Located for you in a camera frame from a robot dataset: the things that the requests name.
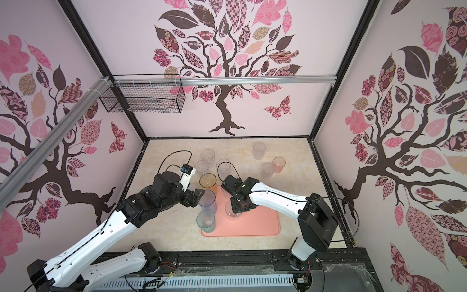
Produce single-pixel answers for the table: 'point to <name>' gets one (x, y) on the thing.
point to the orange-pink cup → (278, 163)
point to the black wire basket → (159, 93)
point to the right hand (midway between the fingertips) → (239, 206)
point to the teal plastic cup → (205, 221)
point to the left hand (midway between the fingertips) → (196, 191)
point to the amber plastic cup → (207, 180)
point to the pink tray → (256, 222)
